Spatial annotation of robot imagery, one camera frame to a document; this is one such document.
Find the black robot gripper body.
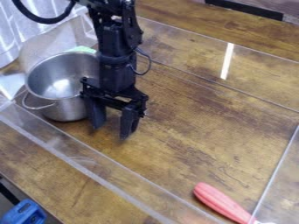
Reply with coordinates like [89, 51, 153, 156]
[80, 52, 148, 117]

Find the blue plastic object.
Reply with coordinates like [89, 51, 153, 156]
[0, 199, 46, 224]

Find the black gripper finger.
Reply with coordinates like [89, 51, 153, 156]
[120, 106, 144, 139]
[84, 97, 107, 130]

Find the silver metal pot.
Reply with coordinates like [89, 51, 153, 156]
[22, 52, 99, 122]

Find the clear acrylic enclosure wall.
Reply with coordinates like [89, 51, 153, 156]
[0, 18, 299, 224]

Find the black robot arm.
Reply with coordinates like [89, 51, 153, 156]
[75, 0, 148, 139]

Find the black bar on table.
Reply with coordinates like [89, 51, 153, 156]
[204, 0, 284, 21]

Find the green sponge object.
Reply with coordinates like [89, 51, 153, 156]
[68, 45, 96, 54]

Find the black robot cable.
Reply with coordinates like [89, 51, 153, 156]
[10, 0, 152, 77]

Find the red ridged plastic object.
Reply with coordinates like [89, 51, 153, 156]
[193, 182, 251, 224]

